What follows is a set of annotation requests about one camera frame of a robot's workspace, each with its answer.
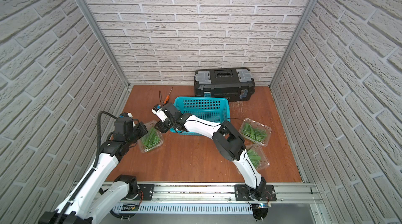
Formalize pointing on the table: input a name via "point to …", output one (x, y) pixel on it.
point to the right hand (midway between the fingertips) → (161, 123)
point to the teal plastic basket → (204, 110)
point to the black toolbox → (237, 84)
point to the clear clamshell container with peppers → (153, 140)
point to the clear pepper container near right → (257, 156)
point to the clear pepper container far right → (259, 133)
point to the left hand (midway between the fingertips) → (147, 122)
